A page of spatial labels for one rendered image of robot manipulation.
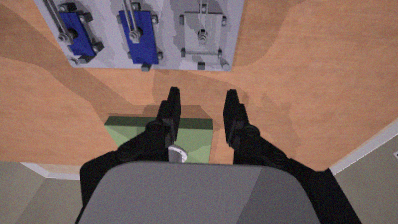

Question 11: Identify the toggle clamp with red handle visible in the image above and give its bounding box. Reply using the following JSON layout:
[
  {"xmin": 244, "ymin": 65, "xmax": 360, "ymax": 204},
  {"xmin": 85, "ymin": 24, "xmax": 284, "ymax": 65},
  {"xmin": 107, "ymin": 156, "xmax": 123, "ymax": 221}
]
[{"xmin": 41, "ymin": 0, "xmax": 78, "ymax": 45}]

